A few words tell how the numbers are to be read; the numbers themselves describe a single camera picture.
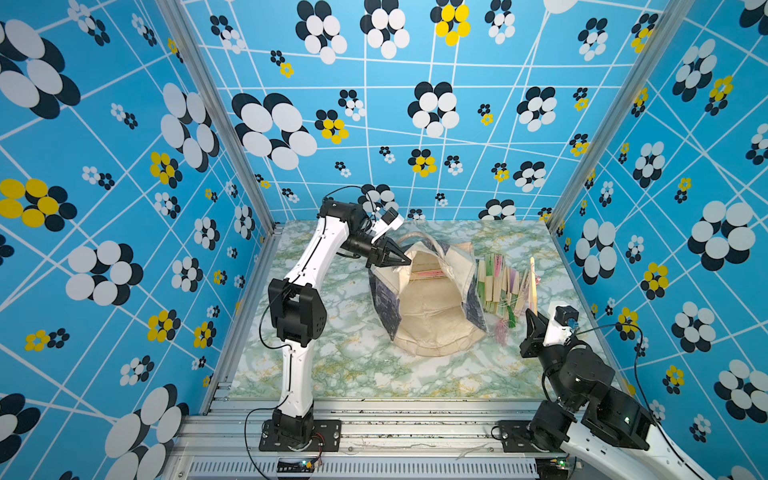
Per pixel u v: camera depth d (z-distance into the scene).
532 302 0.65
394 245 0.72
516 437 0.72
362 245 0.71
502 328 0.93
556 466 0.70
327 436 0.74
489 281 1.02
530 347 0.59
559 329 0.55
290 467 0.72
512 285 0.99
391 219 0.67
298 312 0.54
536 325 0.65
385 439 0.75
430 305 0.97
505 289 0.99
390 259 0.73
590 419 0.49
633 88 0.80
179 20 0.69
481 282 1.02
